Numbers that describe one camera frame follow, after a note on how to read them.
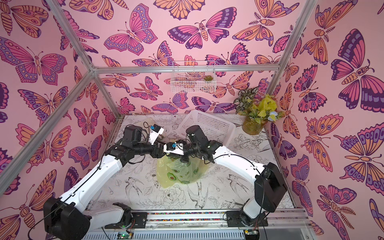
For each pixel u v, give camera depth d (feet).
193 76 3.12
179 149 1.97
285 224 2.39
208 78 3.03
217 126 3.51
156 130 2.21
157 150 2.19
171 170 2.39
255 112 3.00
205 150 1.90
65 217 1.25
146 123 2.18
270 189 1.39
